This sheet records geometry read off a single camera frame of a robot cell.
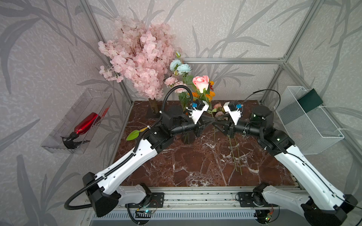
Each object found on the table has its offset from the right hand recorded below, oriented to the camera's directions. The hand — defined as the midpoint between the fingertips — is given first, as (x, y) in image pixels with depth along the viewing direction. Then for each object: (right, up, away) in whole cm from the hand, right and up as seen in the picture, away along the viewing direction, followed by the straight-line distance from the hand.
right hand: (214, 120), depth 62 cm
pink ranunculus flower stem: (+20, -17, +34) cm, 43 cm away
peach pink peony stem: (+17, -23, +28) cm, 40 cm away
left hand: (-1, 0, -3) cm, 4 cm away
